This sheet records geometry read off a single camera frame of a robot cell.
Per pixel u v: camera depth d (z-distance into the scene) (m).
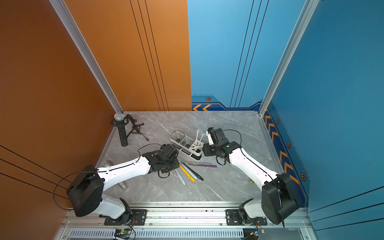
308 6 0.69
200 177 0.87
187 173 0.87
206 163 0.92
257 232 0.70
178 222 0.73
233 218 0.72
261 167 0.47
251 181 0.84
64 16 0.72
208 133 0.78
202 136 0.84
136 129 1.02
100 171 0.47
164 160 0.65
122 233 0.72
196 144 0.91
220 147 0.63
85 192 0.43
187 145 0.87
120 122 0.84
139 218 0.74
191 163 0.92
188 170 0.89
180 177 0.87
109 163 0.92
